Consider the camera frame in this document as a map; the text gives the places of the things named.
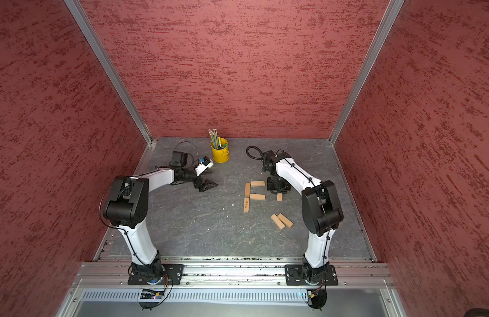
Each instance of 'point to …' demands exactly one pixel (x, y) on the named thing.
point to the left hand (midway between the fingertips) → (212, 179)
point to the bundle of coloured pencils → (215, 139)
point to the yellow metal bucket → (221, 155)
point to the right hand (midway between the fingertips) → (279, 195)
